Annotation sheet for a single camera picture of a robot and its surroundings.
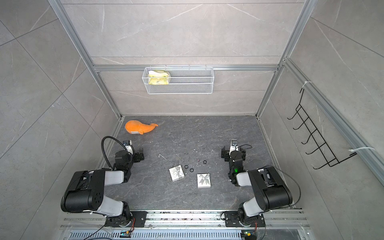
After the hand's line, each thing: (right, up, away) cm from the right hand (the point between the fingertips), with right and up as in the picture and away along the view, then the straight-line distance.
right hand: (233, 146), depth 92 cm
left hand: (-63, -1, +1) cm, 63 cm away
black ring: (-30, -13, 0) cm, 33 cm away
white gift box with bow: (-35, -15, -7) cm, 39 cm away
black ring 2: (-27, -14, -2) cm, 30 cm away
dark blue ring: (-18, -10, +2) cm, 21 cm away
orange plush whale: (-67, +13, +12) cm, 69 cm away
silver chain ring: (-23, -9, +1) cm, 24 cm away
